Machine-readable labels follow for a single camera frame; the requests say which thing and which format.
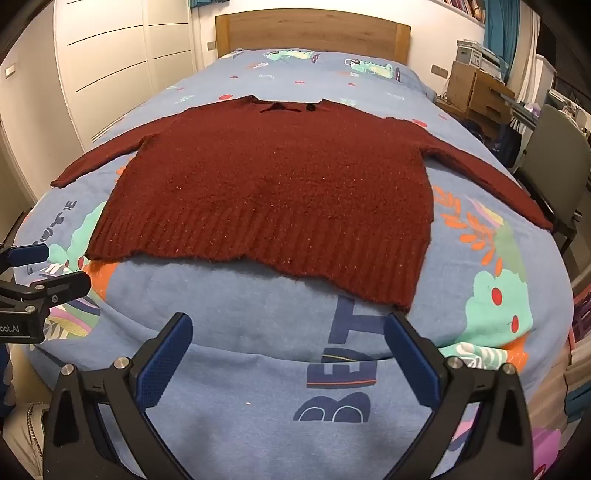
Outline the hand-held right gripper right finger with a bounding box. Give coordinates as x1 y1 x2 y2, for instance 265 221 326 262
383 311 539 480

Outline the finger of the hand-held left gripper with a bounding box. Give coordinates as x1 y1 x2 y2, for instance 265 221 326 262
0 271 92 319
0 244 50 269

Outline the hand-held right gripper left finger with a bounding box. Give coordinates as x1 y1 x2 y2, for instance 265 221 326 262
44 312 195 480

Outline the dark red knitted sweater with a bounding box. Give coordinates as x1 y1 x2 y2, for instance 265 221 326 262
50 95 555 311

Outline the blue printed blanket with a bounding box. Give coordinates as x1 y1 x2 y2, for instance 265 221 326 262
9 46 575 480

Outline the white wardrobe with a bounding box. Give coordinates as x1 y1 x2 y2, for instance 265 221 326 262
0 0 205 204

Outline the dark blue bag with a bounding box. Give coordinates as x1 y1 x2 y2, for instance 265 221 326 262
462 117 525 169

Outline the grey-green chair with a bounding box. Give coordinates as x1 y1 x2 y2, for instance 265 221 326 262
512 104 591 254

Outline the brown wooden cabinet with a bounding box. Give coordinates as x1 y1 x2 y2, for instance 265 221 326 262
447 60 516 121

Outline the grey printer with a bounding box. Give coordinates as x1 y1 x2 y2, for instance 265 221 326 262
456 39 502 71

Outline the teal curtain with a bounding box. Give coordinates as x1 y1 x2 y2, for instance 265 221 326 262
482 0 527 88

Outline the wooden headboard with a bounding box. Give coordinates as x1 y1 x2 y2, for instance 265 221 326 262
215 11 411 65

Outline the row of books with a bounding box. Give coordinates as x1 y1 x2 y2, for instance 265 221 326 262
438 0 490 24

